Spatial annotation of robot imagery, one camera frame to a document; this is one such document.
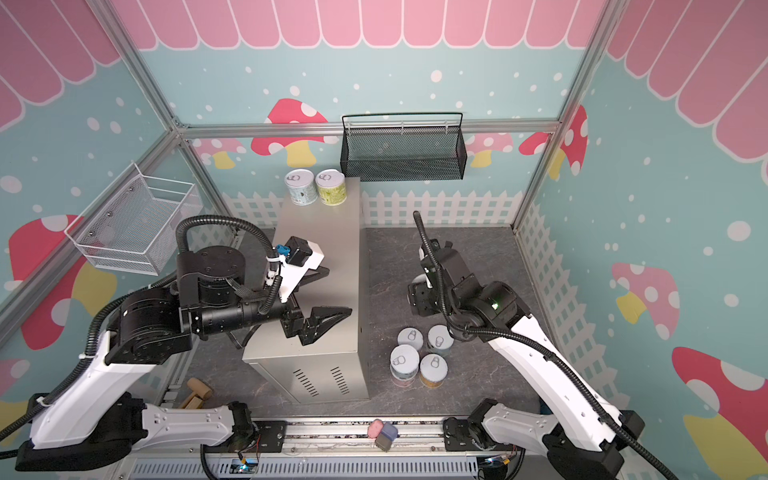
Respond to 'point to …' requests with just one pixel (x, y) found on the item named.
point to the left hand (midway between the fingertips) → (334, 299)
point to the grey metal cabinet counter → (332, 367)
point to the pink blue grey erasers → (383, 433)
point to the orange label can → (433, 370)
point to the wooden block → (200, 392)
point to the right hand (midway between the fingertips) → (422, 289)
